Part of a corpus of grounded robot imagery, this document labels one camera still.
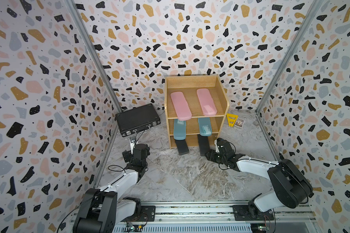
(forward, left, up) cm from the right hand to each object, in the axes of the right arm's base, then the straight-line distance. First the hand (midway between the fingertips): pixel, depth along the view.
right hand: (206, 154), depth 92 cm
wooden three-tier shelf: (+14, +8, +28) cm, 32 cm away
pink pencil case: (+13, +16, +30) cm, 36 cm away
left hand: (0, +43, +7) cm, 44 cm away
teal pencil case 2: (+11, +2, +15) cm, 18 cm away
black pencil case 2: (+8, +1, -1) cm, 8 cm away
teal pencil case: (+10, +17, +14) cm, 24 cm away
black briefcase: (+27, +52, +2) cm, 59 cm away
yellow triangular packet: (+35, -23, -5) cm, 43 cm away
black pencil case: (+6, +16, -1) cm, 17 cm away
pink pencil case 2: (+14, +1, +29) cm, 32 cm away
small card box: (+30, -28, -3) cm, 41 cm away
